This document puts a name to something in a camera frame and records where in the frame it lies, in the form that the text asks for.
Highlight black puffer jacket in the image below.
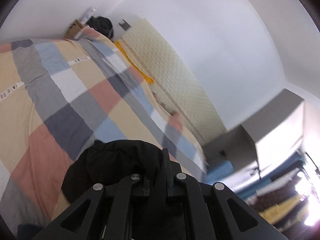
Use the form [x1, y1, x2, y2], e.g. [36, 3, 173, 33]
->
[61, 140, 170, 205]

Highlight black clothes pile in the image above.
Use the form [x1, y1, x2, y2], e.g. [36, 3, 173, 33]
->
[87, 16, 114, 39]

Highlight blue curtain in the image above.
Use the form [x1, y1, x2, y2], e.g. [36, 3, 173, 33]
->
[236, 151, 305, 200]

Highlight blue towel on chair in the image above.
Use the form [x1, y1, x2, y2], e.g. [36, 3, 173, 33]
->
[205, 160, 234, 185]

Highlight hanging plaid garment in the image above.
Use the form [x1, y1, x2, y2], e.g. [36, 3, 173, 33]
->
[246, 168, 319, 232]

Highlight grey white wardrobe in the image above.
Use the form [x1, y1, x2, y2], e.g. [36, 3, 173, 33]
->
[203, 89, 304, 181]

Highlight plaid patchwork duvet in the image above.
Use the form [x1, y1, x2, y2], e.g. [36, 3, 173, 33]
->
[1, 28, 206, 235]

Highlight cream quilted headboard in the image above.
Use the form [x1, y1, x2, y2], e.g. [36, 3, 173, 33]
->
[119, 19, 226, 145]

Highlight yellow pillow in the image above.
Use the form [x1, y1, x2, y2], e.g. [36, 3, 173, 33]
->
[114, 40, 156, 85]

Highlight cardboard box nightstand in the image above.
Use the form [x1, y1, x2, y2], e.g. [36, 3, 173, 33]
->
[64, 19, 86, 40]

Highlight white spray bottle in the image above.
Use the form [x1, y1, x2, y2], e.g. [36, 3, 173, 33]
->
[80, 7, 97, 24]

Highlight wall power outlet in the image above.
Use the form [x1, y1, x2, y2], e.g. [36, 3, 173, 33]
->
[119, 19, 131, 31]

